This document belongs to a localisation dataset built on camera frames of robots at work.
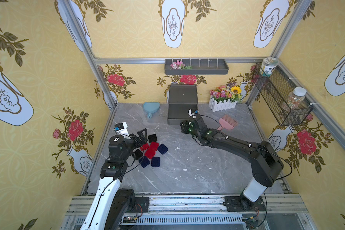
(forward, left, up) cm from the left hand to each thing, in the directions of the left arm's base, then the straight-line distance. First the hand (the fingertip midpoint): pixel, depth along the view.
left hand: (134, 131), depth 76 cm
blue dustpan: (+41, -3, -25) cm, 48 cm away
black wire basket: (+25, -85, +6) cm, 88 cm away
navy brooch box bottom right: (-8, -10, -22) cm, 25 cm away
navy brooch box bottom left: (-8, -3, -21) cm, 23 cm away
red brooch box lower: (-2, -6, -23) cm, 24 cm away
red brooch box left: (+2, -2, -22) cm, 22 cm away
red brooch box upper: (+3, -8, -22) cm, 24 cm away
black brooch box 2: (-2, +3, -23) cm, 24 cm away
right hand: (+11, -28, -6) cm, 31 cm away
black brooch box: (+10, -6, -23) cm, 26 cm away
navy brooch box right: (0, -14, -21) cm, 25 cm away
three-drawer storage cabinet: (+27, -27, -1) cm, 38 cm away
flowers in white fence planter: (+34, -59, -9) cm, 68 cm away
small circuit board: (-36, +2, -26) cm, 45 cm away
